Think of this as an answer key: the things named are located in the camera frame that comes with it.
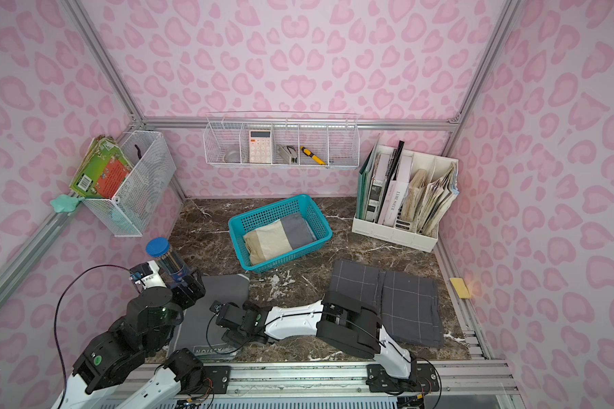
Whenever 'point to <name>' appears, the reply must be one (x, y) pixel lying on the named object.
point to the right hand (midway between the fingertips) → (237, 323)
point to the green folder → (363, 175)
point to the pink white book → (395, 197)
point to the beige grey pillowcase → (277, 238)
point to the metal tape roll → (232, 157)
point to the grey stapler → (289, 152)
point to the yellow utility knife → (313, 156)
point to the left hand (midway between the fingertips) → (187, 274)
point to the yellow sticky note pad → (460, 288)
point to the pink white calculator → (260, 146)
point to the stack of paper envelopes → (426, 203)
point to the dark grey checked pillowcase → (360, 281)
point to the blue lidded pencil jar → (159, 249)
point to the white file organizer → (380, 177)
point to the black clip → (138, 152)
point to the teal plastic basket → (247, 222)
